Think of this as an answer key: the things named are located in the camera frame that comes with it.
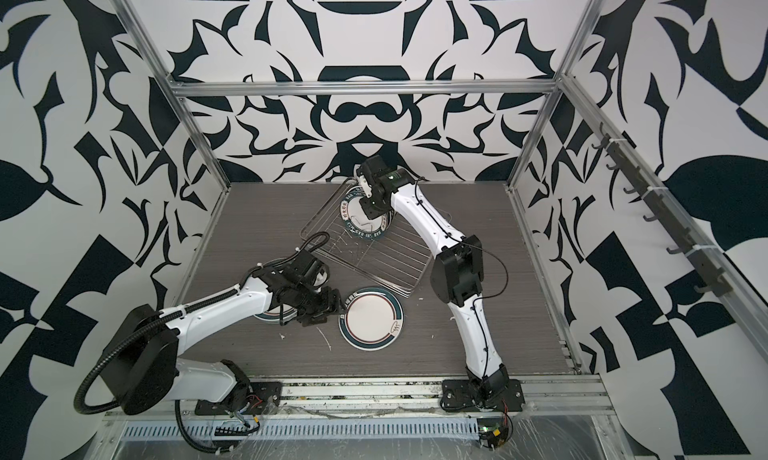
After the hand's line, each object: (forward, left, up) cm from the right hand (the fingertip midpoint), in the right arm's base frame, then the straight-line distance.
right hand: (375, 203), depth 92 cm
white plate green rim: (0, +7, -9) cm, 11 cm away
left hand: (-29, +9, -10) cm, 32 cm away
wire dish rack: (-11, -6, -15) cm, 20 cm away
